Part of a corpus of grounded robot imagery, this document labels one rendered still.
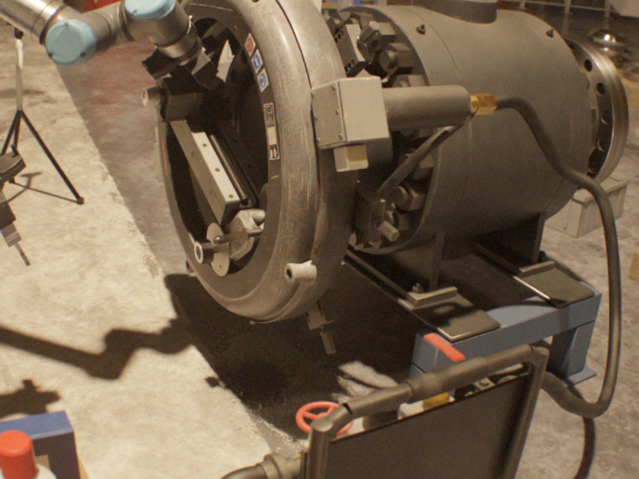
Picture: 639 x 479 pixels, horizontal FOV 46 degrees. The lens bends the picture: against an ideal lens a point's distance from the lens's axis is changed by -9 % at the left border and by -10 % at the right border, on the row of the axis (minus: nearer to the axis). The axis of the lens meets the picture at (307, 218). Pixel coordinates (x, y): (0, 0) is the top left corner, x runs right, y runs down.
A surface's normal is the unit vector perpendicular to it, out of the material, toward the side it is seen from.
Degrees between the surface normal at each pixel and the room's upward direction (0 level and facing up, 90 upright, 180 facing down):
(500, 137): 80
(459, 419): 90
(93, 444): 0
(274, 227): 90
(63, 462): 95
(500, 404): 90
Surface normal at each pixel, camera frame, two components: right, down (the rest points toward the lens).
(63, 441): 0.49, 0.43
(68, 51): -0.07, 0.41
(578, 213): -0.75, 0.21
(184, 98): 0.42, 0.71
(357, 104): 0.48, -0.03
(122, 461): 0.06, -0.92
